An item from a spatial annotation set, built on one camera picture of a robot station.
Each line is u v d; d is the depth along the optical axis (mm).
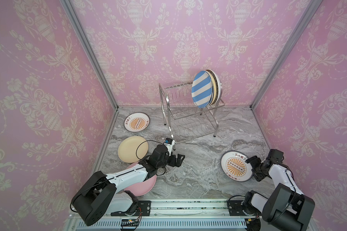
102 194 420
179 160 760
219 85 715
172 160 744
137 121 1099
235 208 731
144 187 806
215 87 716
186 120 1060
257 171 760
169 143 760
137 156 698
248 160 812
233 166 877
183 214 726
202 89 795
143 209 730
